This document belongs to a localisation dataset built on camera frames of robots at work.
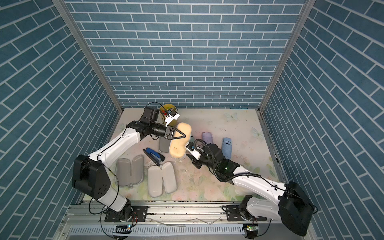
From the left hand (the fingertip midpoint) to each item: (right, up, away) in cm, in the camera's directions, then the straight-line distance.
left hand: (186, 137), depth 73 cm
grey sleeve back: (-17, -7, +26) cm, 32 cm away
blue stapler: (-21, -14, +20) cm, 32 cm away
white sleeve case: (-4, -4, -2) cm, 6 cm away
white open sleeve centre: (-19, -23, +13) cm, 32 cm away
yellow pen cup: (-17, +17, +30) cm, 39 cm away
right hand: (+2, -7, +4) cm, 8 cm away
